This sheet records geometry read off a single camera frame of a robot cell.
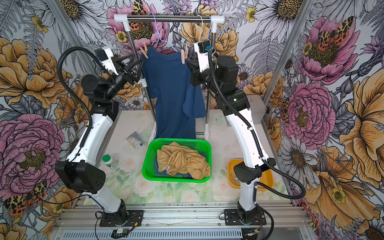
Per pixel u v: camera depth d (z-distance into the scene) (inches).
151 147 35.8
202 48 18.3
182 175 33.6
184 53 22.0
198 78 21.0
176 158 31.3
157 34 32.5
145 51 28.9
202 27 32.1
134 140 39.5
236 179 33.4
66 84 31.6
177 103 28.8
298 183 16.0
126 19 23.5
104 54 19.8
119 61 23.3
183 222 29.3
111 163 34.0
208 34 33.5
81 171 17.2
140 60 22.4
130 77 22.0
